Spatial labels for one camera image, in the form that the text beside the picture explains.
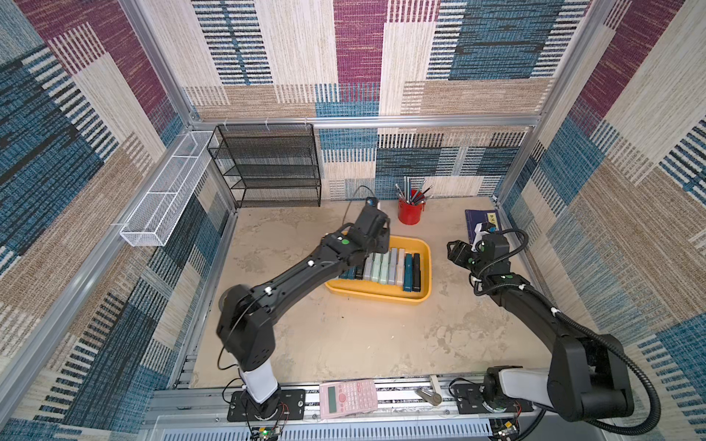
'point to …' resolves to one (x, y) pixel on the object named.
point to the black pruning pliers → (359, 272)
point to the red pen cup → (410, 214)
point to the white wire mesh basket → (155, 219)
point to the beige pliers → (400, 267)
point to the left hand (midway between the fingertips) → (382, 234)
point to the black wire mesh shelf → (269, 164)
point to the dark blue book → (474, 217)
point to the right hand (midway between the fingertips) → (458, 250)
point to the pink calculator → (344, 398)
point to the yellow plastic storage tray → (361, 290)
